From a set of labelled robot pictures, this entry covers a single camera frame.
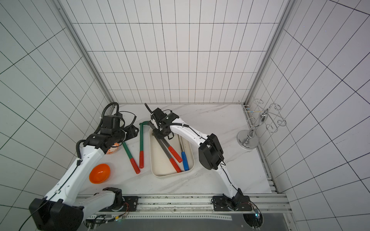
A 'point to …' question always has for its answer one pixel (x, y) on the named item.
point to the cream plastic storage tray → (161, 166)
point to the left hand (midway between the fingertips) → (134, 134)
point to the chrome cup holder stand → (248, 139)
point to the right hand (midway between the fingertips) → (160, 130)
